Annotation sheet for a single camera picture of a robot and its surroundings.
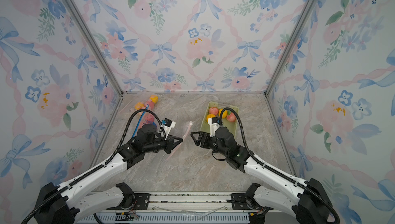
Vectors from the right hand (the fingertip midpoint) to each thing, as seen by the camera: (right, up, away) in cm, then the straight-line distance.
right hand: (195, 134), depth 74 cm
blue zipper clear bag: (-29, +7, +19) cm, 35 cm away
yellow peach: (-30, +20, +36) cm, 51 cm away
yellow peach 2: (-39, +14, +32) cm, 53 cm away
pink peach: (+11, +11, +29) cm, 34 cm away
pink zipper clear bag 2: (-33, +15, +35) cm, 51 cm away
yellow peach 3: (+9, +8, +26) cm, 29 cm away
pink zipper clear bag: (-5, +2, +3) cm, 6 cm away
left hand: (-6, -3, +1) cm, 6 cm away
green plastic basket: (+23, +2, +24) cm, 33 cm away
